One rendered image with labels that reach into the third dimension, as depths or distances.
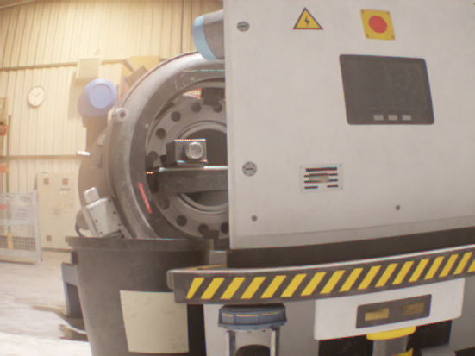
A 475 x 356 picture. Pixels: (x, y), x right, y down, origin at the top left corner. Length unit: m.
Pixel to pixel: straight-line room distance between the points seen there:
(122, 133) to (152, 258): 0.90
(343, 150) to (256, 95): 0.16
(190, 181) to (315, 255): 1.13
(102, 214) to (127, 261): 0.84
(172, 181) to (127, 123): 0.22
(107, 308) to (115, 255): 0.12
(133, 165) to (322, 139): 1.11
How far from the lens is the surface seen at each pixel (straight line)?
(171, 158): 2.14
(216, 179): 2.21
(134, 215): 2.13
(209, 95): 2.39
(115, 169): 2.13
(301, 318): 1.21
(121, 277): 1.30
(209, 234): 2.34
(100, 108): 2.88
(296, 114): 1.11
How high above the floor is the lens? 0.36
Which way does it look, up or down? 5 degrees up
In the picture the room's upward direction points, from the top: 2 degrees counter-clockwise
